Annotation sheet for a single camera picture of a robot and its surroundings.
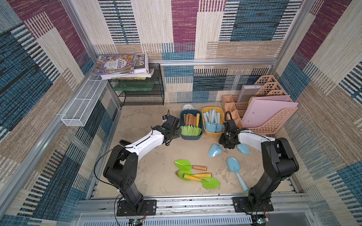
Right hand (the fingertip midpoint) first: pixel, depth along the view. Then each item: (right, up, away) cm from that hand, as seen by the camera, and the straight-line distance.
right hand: (220, 141), depth 97 cm
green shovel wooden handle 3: (-23, -13, -10) cm, 29 cm away
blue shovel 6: (+6, -14, -10) cm, 18 cm away
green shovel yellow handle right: (-11, -21, -16) cm, 28 cm away
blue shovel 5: (-5, -5, -5) cm, 9 cm away
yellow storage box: (-6, +22, +14) cm, 27 cm away
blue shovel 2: (-9, +17, +11) cm, 22 cm away
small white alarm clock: (-21, +25, +18) cm, 37 cm away
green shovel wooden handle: (-22, +9, +5) cm, 24 cm away
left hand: (-31, +7, -5) cm, 32 cm away
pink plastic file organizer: (+36, +37, +3) cm, 52 cm away
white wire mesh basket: (-91, +24, -3) cm, 94 cm away
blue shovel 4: (-1, +17, +11) cm, 20 cm away
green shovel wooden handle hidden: (-18, +7, +3) cm, 19 cm away
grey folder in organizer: (+23, +35, +8) cm, 43 cm away
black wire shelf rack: (-50, +35, +7) cm, 61 cm away
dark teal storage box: (-26, +12, +10) cm, 31 cm away
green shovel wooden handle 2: (-20, +6, +3) cm, 21 cm away
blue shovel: (-5, +9, +4) cm, 11 cm away
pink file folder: (+24, +22, -10) cm, 34 cm away
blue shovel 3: (0, +9, +5) cm, 10 cm away
